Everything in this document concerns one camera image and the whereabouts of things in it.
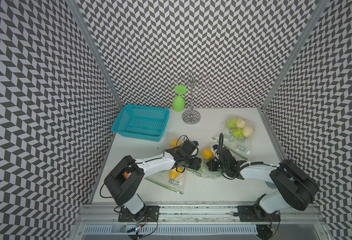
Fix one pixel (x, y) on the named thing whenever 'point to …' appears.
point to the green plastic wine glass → (178, 104)
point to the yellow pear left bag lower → (173, 173)
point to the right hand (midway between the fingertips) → (207, 165)
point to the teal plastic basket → (141, 122)
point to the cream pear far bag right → (248, 131)
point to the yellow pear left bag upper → (173, 143)
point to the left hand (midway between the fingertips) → (196, 164)
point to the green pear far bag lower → (238, 133)
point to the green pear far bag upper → (231, 122)
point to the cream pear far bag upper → (241, 123)
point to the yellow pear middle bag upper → (207, 153)
